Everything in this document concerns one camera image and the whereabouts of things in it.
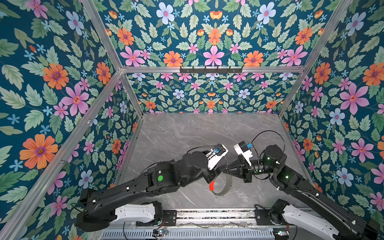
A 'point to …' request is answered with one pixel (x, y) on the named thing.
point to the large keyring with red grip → (229, 183)
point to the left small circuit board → (160, 232)
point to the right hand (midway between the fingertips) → (225, 171)
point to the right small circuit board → (281, 233)
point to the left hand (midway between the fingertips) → (225, 160)
